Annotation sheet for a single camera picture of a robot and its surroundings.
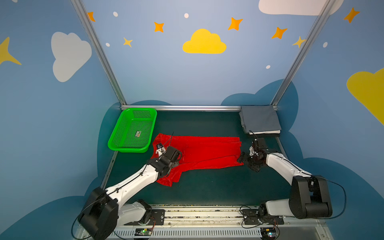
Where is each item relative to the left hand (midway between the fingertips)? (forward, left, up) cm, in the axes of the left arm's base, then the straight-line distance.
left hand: (173, 161), depth 86 cm
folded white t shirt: (+26, -64, -5) cm, 69 cm away
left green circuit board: (-33, +13, -9) cm, 37 cm away
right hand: (+2, -43, -4) cm, 43 cm away
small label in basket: (+25, +29, -7) cm, 39 cm away
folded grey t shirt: (+37, -61, -1) cm, 71 cm away
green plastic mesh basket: (+26, +32, -7) cm, 42 cm away
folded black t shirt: (+25, -70, -6) cm, 75 cm away
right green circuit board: (-33, -48, -9) cm, 59 cm away
